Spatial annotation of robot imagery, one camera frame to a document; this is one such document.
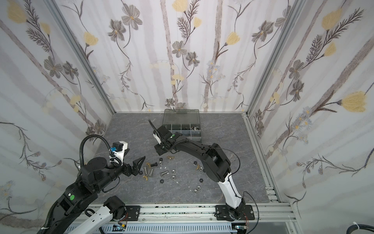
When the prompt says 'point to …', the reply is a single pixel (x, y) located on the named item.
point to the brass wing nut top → (170, 157)
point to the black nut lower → (161, 181)
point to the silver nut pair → (198, 188)
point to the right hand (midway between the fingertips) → (156, 143)
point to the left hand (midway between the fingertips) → (135, 150)
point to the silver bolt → (164, 172)
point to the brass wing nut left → (146, 177)
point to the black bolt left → (155, 164)
